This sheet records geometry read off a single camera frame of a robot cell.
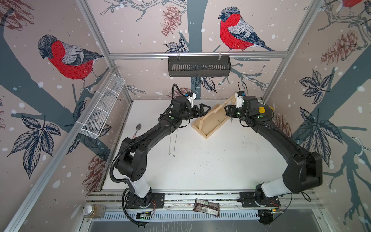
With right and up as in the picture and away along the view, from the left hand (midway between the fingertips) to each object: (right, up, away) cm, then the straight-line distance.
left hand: (209, 107), depth 79 cm
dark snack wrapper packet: (-2, -50, -9) cm, 51 cm away
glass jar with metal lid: (-54, -49, -14) cm, 74 cm away
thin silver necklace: (-24, -30, +13) cm, 40 cm away
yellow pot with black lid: (+41, -2, +17) cm, 44 cm away
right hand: (+14, +1, +7) cm, 15 cm away
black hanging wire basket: (-4, +31, +25) cm, 40 cm away
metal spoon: (-49, -14, +25) cm, 56 cm away
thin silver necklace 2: (-21, -31, +11) cm, 39 cm away
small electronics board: (-33, -55, -8) cm, 64 cm away
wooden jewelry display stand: (+4, -10, +25) cm, 27 cm away
